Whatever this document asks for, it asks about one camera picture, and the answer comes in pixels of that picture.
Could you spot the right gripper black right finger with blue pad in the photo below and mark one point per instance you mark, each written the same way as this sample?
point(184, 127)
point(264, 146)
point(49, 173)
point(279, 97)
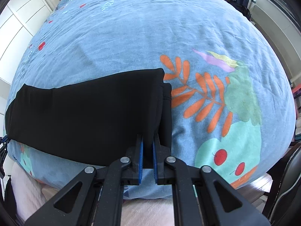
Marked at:
point(160, 153)

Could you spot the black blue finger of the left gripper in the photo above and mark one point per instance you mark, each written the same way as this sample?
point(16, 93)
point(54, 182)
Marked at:
point(3, 152)

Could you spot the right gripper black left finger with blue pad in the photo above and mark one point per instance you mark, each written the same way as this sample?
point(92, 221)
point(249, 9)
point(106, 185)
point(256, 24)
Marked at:
point(132, 175)

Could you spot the black pants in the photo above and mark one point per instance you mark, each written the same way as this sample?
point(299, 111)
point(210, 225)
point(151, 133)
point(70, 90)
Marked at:
point(96, 121)

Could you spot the blue patterned bed sheet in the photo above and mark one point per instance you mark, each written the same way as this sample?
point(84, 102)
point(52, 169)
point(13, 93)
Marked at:
point(233, 108)

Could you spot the white wardrobe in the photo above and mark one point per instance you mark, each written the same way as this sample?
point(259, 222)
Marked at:
point(20, 21)

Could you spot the black chair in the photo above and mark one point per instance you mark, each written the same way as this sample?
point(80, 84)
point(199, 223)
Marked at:
point(283, 201)

